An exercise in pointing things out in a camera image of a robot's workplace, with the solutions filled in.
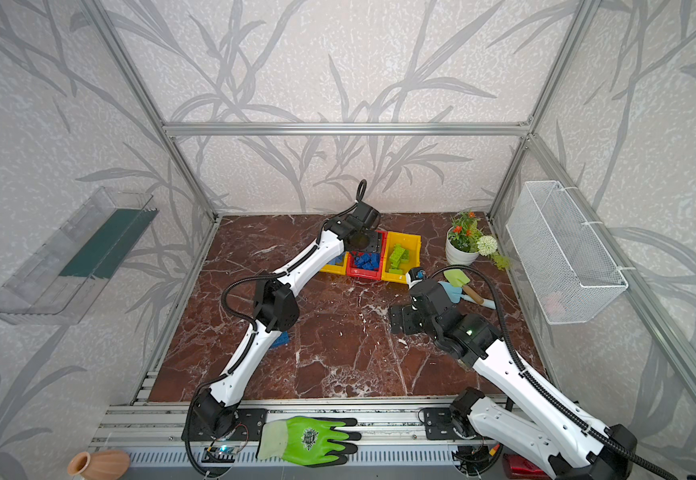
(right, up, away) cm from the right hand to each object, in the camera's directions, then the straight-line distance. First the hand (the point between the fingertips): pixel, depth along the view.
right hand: (405, 298), depth 76 cm
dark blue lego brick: (-10, +8, +26) cm, 29 cm away
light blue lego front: (-17, +10, -2) cm, 20 cm away
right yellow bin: (+4, +15, +29) cm, 33 cm away
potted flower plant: (+23, +14, +22) cm, 35 cm away
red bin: (-14, +4, +23) cm, 27 cm away
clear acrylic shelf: (-75, +9, -11) cm, 76 cm away
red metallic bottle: (+23, -35, -11) cm, 44 cm away
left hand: (-7, +17, +23) cm, 29 cm away
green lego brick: (+1, +9, +27) cm, 28 cm away
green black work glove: (-24, -33, -6) cm, 42 cm away
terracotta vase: (-65, -31, -15) cm, 74 cm away
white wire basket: (+32, +8, -15) cm, 37 cm away
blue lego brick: (-30, -9, -7) cm, 32 cm away
